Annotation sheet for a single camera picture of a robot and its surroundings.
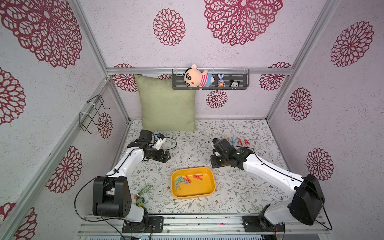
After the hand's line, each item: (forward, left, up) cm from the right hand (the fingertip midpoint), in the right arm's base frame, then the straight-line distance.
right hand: (209, 160), depth 82 cm
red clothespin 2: (-4, +6, -13) cm, 15 cm away
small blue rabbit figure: (+40, -7, +22) cm, 46 cm away
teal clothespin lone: (+23, -19, -14) cm, 33 cm away
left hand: (+4, +27, -3) cm, 28 cm away
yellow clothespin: (+23, -16, -14) cm, 31 cm away
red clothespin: (+24, -23, -14) cm, 36 cm away
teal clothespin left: (-7, +17, -12) cm, 22 cm away
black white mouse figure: (+42, -16, +20) cm, 49 cm away
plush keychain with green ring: (-18, +39, -11) cm, 44 cm away
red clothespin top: (+23, -28, -14) cm, 39 cm away
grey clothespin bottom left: (-10, +19, -12) cm, 24 cm away
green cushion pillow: (+33, +29, +8) cm, 45 cm away
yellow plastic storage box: (-8, +9, -13) cm, 18 cm away
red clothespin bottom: (-6, +13, -13) cm, 19 cm away
